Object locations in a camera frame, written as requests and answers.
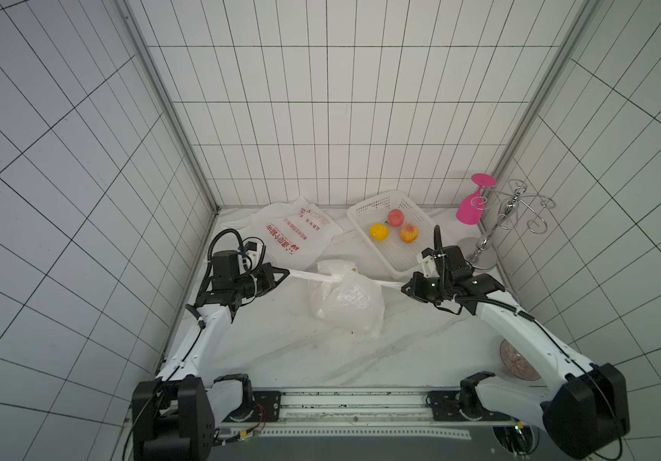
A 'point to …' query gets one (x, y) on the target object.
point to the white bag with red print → (296, 234)
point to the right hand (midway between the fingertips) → (403, 282)
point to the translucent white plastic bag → (343, 297)
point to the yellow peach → (379, 231)
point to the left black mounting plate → (266, 408)
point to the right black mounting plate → (445, 406)
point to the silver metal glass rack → (479, 251)
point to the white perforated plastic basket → (397, 230)
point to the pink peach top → (395, 217)
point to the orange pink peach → (408, 232)
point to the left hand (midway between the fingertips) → (285, 275)
